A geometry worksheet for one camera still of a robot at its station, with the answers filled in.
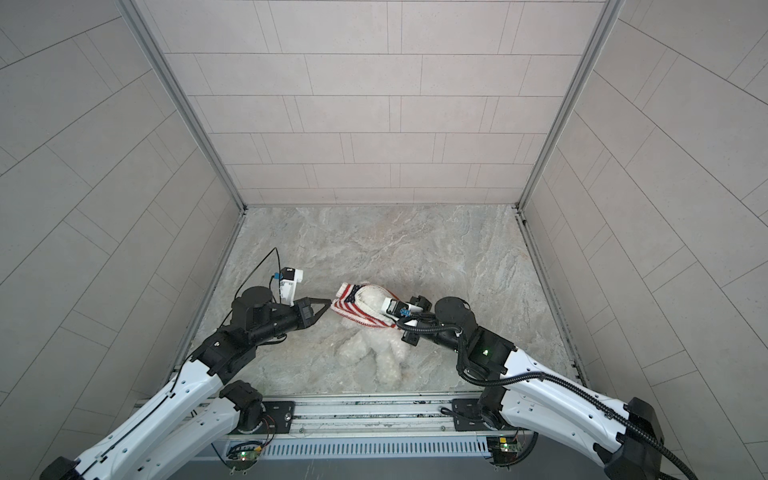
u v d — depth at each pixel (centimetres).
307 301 64
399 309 54
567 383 46
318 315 68
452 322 51
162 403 45
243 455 65
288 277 66
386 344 71
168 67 80
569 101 86
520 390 48
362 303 65
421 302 61
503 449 68
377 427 71
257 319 56
